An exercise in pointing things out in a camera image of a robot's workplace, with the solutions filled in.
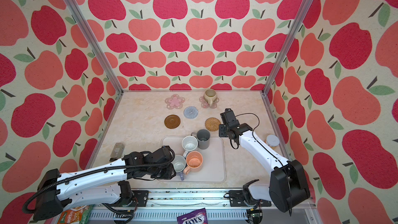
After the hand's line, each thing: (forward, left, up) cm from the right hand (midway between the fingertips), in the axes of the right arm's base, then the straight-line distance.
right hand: (228, 128), depth 86 cm
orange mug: (-17, +18, -9) cm, 26 cm away
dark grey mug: (-4, +14, -6) cm, 16 cm away
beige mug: (+28, +12, -3) cm, 31 cm away
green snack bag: (-47, +66, -9) cm, 82 cm away
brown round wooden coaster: (+9, +37, -11) cm, 39 cm away
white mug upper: (-7, +22, -10) cm, 25 cm away
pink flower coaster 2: (+25, +15, -10) cm, 31 cm away
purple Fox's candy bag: (-42, +14, -10) cm, 45 cm away
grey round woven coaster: (+17, +25, -11) cm, 32 cm away
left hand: (-28, +24, -3) cm, 37 cm away
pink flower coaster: (+27, +39, -11) cm, 48 cm away
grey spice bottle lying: (-17, +62, -7) cm, 64 cm away
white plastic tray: (-20, +7, -12) cm, 24 cm away
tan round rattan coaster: (+9, +9, -11) cm, 17 cm away
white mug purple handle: (-20, +26, -9) cm, 34 cm away
